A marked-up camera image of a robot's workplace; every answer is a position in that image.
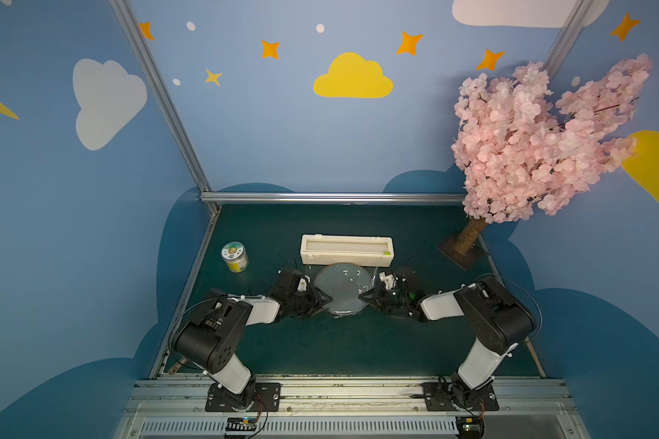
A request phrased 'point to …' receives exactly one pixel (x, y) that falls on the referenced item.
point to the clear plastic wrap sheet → (342, 283)
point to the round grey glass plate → (344, 283)
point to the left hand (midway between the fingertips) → (331, 299)
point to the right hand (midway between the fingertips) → (362, 294)
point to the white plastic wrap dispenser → (347, 251)
